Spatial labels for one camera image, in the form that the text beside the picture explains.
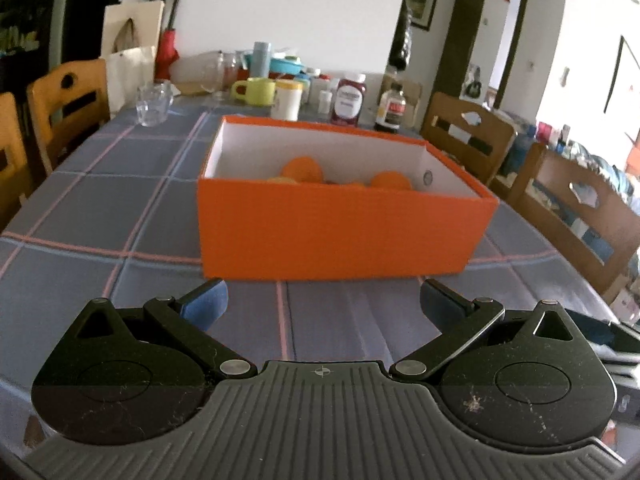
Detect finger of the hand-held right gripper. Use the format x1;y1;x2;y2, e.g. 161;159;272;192
565;308;615;347

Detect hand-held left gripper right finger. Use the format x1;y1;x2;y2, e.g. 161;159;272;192
389;279;583;380

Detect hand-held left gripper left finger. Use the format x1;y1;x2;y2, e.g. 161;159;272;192
65;278;258;381

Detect orange cardboard box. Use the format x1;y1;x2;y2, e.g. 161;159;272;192
196;114;500;281

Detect large reddish orange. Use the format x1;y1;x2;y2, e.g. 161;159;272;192
369;170;414;192

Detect blue plaid tablecloth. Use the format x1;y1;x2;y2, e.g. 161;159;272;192
0;94;622;413

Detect pile of household clutter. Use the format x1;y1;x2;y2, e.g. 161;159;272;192
520;119;640;202

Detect dark bottle with red label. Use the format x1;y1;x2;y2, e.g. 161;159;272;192
373;83;407;135

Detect clear glass cups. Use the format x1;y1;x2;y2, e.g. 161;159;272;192
135;81;174;128

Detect white container with yellow lid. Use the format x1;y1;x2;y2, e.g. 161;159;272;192
271;78;305;122

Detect green mug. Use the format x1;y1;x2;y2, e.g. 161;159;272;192
230;77;277;107

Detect dark red supplement bottle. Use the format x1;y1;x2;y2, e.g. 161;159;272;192
329;73;369;128

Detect wine glass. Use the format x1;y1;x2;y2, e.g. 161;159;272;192
199;52;229;104

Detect clear plastic container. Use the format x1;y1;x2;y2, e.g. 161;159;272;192
169;51;222;84

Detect white paper bag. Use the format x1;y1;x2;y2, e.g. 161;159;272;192
104;45;157;114

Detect blue tumbler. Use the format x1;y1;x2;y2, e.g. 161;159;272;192
251;41;272;80

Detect teal bowl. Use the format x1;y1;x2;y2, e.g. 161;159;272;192
270;55;306;75

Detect red folded umbrella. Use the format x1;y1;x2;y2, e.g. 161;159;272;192
154;0;180;82

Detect grey curved pole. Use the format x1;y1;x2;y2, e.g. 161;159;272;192
50;0;77;63

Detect dark shelf cabinet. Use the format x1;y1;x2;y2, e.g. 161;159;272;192
0;0;63;93

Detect white wall poster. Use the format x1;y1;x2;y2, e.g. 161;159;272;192
602;35;640;117

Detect dark door frame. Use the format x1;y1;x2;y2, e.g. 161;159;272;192
446;0;534;107

